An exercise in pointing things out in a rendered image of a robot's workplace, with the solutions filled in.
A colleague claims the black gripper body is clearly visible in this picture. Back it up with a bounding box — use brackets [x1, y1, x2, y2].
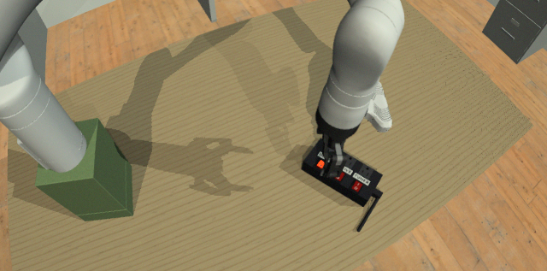
[315, 104, 361, 150]

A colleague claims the black power strip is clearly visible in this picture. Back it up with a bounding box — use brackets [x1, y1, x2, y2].
[302, 138, 383, 232]

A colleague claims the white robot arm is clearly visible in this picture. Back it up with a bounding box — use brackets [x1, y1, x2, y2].
[0, 0, 404, 173]

